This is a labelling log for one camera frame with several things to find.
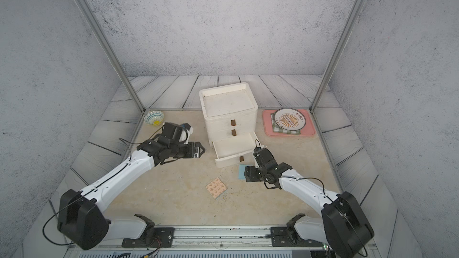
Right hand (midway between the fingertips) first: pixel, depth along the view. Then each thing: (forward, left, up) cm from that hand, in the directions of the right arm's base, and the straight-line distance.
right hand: (252, 173), depth 85 cm
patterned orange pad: (-5, +17, -6) cm, 19 cm away
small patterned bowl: (+39, +60, -3) cm, 72 cm away
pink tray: (+31, -36, -6) cm, 48 cm away
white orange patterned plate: (+39, -26, -6) cm, 47 cm away
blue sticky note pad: (+4, +5, -6) cm, 9 cm away
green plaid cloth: (+29, -16, -5) cm, 34 cm away
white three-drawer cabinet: (+19, +10, +17) cm, 28 cm away
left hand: (+5, +23, +11) cm, 26 cm away
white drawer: (+18, +19, +9) cm, 28 cm away
